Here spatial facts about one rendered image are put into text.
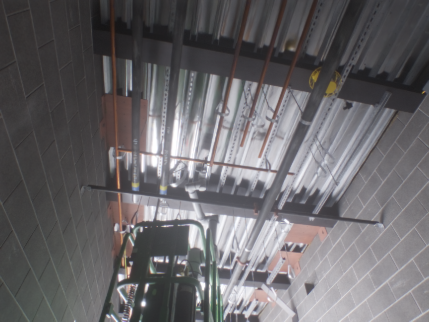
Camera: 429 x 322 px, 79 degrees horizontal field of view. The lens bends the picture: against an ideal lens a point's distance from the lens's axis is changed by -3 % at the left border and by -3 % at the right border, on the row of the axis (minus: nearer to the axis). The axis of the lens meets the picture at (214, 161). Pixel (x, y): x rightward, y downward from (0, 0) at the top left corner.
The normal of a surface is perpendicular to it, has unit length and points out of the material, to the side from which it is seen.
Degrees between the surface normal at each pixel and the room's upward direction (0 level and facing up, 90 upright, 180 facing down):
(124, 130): 180
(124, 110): 180
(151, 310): 90
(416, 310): 90
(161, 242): 90
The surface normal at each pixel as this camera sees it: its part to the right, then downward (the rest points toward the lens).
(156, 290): -0.10, -0.78
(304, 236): 0.00, 0.62
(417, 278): -0.98, -0.15
